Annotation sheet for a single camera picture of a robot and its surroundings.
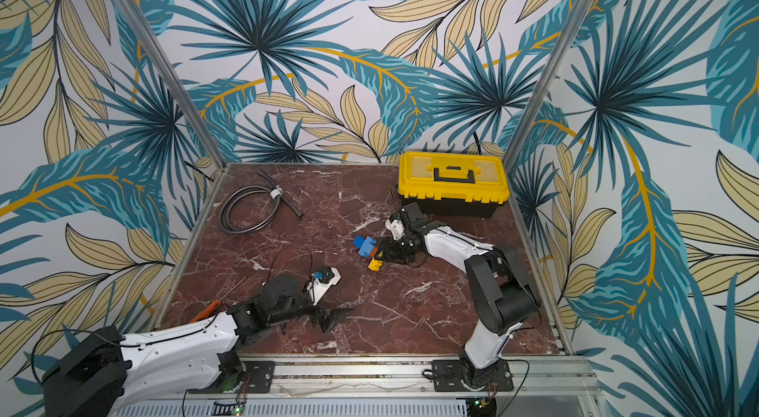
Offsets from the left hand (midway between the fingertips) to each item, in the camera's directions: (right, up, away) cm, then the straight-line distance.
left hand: (342, 300), depth 78 cm
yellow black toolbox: (+33, +31, +15) cm, 48 cm away
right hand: (+10, +9, +12) cm, 18 cm away
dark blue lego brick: (+3, +13, +17) cm, 21 cm away
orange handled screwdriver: (-37, -4, +6) cm, 38 cm away
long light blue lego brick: (+6, +12, +14) cm, 19 cm away
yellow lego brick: (+8, +6, +12) cm, 16 cm away
